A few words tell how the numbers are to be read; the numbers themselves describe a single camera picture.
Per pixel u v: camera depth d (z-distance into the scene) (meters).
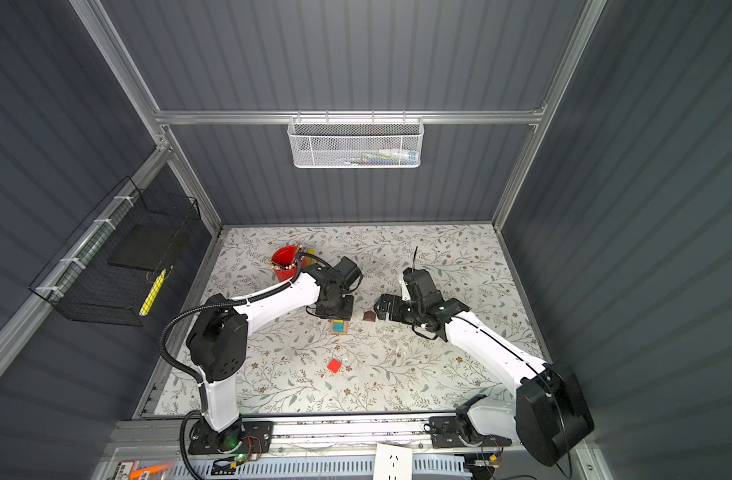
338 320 0.81
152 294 0.68
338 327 0.89
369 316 0.94
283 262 0.95
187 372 0.51
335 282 0.68
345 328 0.90
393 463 0.67
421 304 0.63
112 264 0.72
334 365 0.86
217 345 0.49
